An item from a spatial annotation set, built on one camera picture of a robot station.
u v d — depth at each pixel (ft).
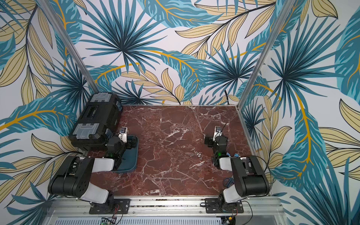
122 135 2.58
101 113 3.01
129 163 2.73
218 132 2.56
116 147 2.32
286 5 2.23
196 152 3.05
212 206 2.40
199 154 3.03
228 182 2.68
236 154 2.97
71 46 2.69
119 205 2.40
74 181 1.44
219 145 2.29
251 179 1.46
